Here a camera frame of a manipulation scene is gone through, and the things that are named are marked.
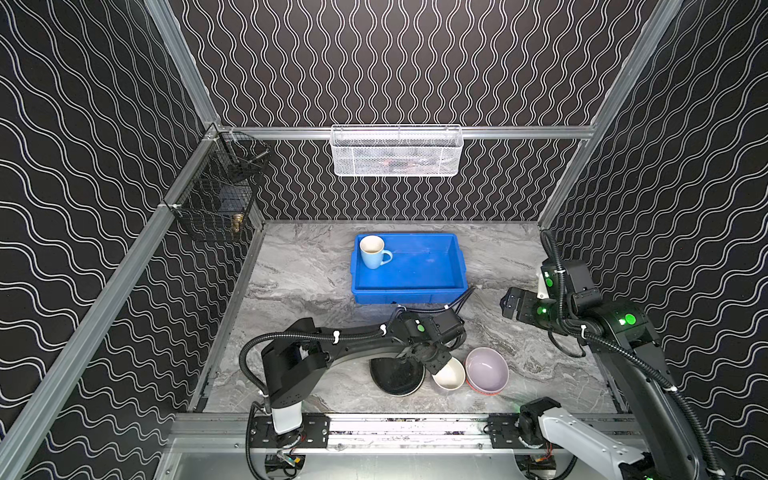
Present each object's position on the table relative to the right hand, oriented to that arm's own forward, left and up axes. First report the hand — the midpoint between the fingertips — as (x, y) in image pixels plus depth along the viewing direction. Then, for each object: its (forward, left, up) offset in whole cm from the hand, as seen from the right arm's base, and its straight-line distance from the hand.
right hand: (520, 306), depth 68 cm
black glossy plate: (-9, +29, -23) cm, 38 cm away
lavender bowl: (-7, +4, -23) cm, 24 cm away
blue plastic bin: (+30, +19, -25) cm, 43 cm away
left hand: (-5, +17, -16) cm, 24 cm away
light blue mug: (+28, +37, -13) cm, 48 cm away
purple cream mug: (-8, +13, -25) cm, 29 cm away
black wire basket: (+37, +86, +2) cm, 94 cm away
